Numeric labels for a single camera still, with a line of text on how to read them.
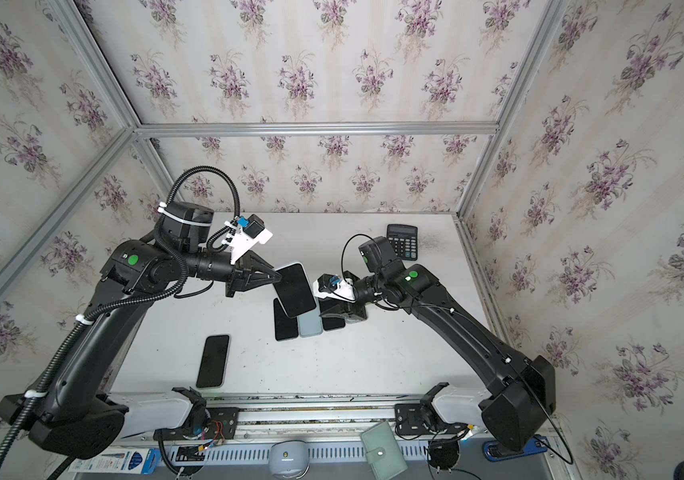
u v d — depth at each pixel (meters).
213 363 0.82
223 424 0.72
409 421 0.73
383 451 0.69
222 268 0.52
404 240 1.11
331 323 0.91
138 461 0.67
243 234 0.51
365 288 0.60
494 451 0.67
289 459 0.62
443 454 0.70
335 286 0.57
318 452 0.70
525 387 0.39
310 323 0.90
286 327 0.90
